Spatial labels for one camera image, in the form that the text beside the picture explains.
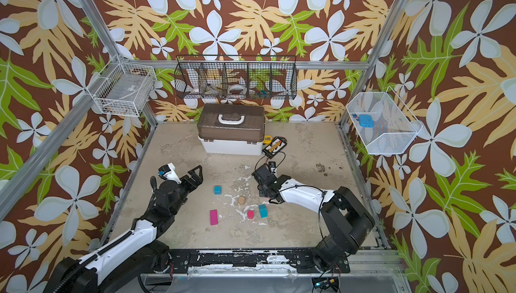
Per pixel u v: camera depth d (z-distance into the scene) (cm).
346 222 44
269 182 69
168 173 73
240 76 99
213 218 86
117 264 49
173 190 63
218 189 93
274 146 108
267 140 108
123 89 86
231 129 88
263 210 88
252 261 75
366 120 86
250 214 85
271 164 80
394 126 79
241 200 89
